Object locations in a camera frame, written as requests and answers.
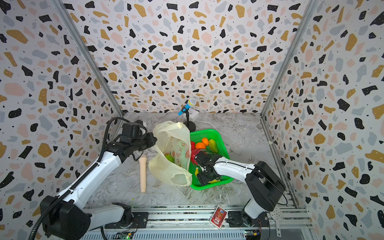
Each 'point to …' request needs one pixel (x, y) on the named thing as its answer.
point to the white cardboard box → (193, 114)
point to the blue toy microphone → (192, 102)
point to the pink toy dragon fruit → (193, 154)
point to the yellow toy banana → (214, 181)
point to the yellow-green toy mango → (213, 145)
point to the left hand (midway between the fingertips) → (157, 135)
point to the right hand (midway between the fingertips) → (204, 175)
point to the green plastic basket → (196, 136)
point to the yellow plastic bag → (170, 165)
